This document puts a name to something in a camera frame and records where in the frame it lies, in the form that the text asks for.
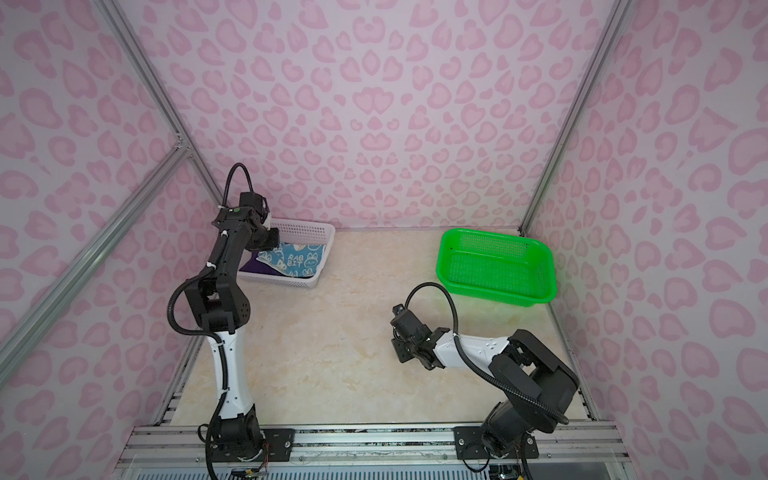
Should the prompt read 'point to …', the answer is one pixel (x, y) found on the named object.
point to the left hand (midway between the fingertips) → (278, 239)
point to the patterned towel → (293, 260)
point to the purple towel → (256, 265)
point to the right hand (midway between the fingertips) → (401, 340)
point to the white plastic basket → (299, 231)
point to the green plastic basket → (505, 267)
